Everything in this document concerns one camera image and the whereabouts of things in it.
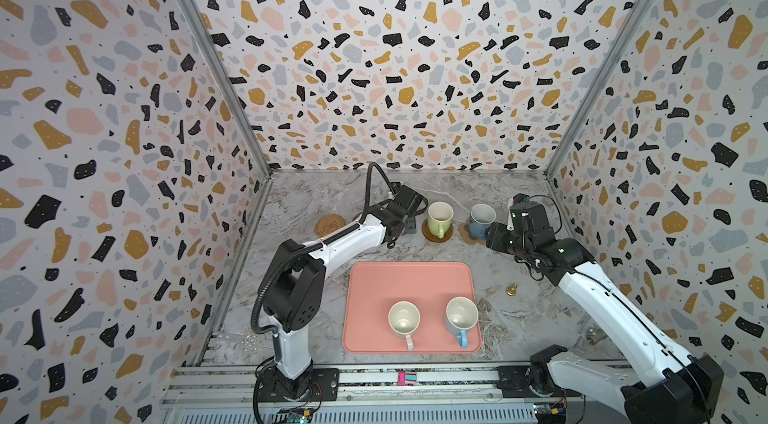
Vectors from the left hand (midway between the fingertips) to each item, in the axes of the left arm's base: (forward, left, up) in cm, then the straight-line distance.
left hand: (411, 216), depth 90 cm
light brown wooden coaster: (0, -8, -13) cm, 16 cm away
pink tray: (-16, +12, -15) cm, 25 cm away
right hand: (-9, -21, +8) cm, 24 cm away
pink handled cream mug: (-26, +2, -13) cm, 29 cm away
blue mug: (+6, -25, -9) cm, 27 cm away
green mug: (+6, -10, -8) cm, 14 cm away
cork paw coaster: (+4, -19, -14) cm, 24 cm away
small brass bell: (-18, -29, -13) cm, 37 cm away
